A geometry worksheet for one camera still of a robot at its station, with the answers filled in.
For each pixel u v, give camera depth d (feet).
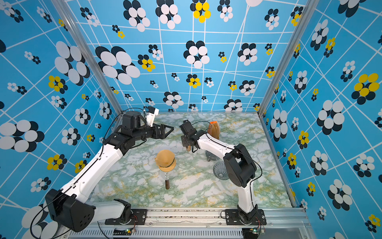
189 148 3.01
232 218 2.38
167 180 2.58
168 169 2.55
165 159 2.64
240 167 1.62
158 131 2.12
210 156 3.07
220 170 2.82
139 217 2.41
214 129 3.24
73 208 1.24
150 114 2.17
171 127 2.30
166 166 2.47
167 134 2.22
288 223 2.92
